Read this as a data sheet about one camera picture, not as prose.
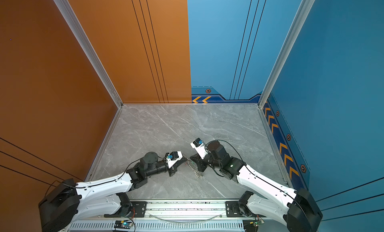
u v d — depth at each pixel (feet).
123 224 2.33
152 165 1.98
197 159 2.24
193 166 2.48
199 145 2.15
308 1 2.30
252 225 2.28
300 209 1.29
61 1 2.29
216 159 1.97
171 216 2.38
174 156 2.03
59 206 1.36
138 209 2.42
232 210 2.38
